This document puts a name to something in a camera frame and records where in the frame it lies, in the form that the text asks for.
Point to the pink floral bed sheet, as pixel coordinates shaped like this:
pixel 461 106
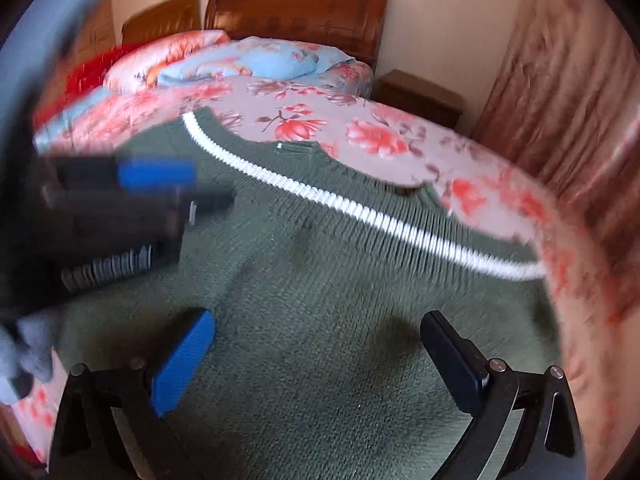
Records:
pixel 400 140

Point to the person's left forearm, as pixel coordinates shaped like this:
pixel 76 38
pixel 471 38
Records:
pixel 45 25

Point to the wooden nightstand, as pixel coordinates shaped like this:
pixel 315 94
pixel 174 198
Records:
pixel 420 97

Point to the plain light blue cloth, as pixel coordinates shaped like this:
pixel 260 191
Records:
pixel 65 107

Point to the light wooden wardrobe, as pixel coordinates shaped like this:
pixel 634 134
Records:
pixel 97 27

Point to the pink floral curtain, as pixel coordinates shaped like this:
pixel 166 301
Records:
pixel 565 125

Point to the green knitted sweater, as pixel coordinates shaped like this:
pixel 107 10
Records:
pixel 325 360

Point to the light blue floral pillow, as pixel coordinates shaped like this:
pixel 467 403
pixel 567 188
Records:
pixel 265 57

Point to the red blanket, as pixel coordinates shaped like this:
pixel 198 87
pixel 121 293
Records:
pixel 90 72

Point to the person's left hand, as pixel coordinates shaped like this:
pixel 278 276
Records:
pixel 30 355

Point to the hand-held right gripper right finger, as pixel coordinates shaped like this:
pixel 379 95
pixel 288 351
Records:
pixel 455 365

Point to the pink floral pillow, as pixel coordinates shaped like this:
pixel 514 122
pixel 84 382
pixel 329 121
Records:
pixel 150 62

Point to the large wooden headboard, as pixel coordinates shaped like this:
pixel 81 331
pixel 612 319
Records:
pixel 300 15

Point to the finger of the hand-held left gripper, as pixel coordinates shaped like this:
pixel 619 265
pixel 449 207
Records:
pixel 210 202
pixel 155 175

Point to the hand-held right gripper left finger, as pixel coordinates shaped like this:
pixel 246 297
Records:
pixel 182 360

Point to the small wooden headboard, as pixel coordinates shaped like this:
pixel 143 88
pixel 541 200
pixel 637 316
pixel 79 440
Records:
pixel 160 20

